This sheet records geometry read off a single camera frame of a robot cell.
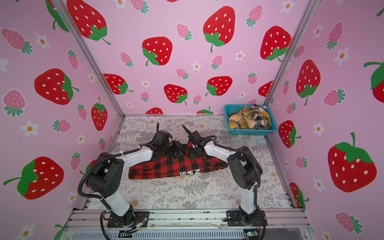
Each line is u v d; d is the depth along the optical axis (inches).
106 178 18.5
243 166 19.7
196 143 29.0
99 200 20.1
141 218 29.2
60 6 26.6
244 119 41.8
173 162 36.0
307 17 28.2
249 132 40.8
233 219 28.8
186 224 28.8
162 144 29.4
